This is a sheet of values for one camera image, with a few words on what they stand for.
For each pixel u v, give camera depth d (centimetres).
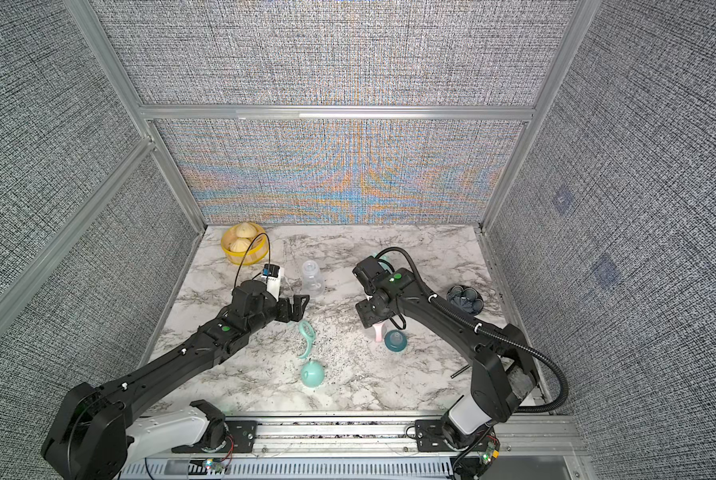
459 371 84
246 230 109
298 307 75
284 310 74
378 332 81
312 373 80
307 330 91
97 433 39
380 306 69
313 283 100
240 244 106
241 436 74
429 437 72
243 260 104
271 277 72
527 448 72
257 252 107
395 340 88
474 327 45
